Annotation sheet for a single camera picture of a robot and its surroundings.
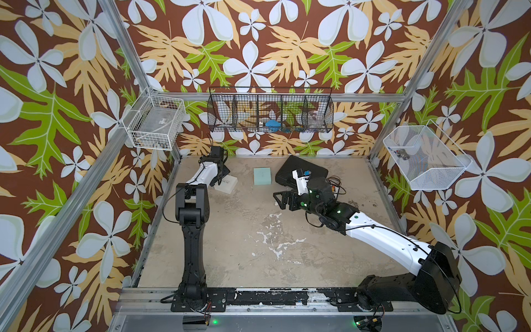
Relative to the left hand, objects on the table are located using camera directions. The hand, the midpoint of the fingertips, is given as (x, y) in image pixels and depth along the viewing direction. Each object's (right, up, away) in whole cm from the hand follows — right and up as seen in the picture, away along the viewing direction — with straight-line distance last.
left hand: (221, 172), depth 108 cm
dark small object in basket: (+82, +7, -22) cm, 85 cm away
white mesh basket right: (+89, +4, -28) cm, 93 cm away
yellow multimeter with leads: (+61, -6, 0) cm, 61 cm away
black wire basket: (+26, +29, -12) cm, 41 cm away
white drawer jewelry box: (+4, -6, -4) cm, 8 cm away
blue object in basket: (+27, +21, -15) cm, 37 cm away
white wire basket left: (-23, +20, -22) cm, 38 cm away
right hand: (+29, -9, -30) cm, 43 cm away
